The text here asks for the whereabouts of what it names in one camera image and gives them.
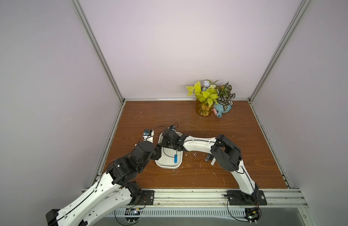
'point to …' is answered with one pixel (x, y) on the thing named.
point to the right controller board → (252, 214)
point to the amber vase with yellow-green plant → (206, 95)
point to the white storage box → (170, 158)
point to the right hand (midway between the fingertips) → (162, 140)
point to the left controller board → (132, 215)
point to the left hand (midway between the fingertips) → (159, 143)
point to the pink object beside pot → (215, 111)
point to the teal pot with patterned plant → (225, 99)
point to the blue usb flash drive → (175, 158)
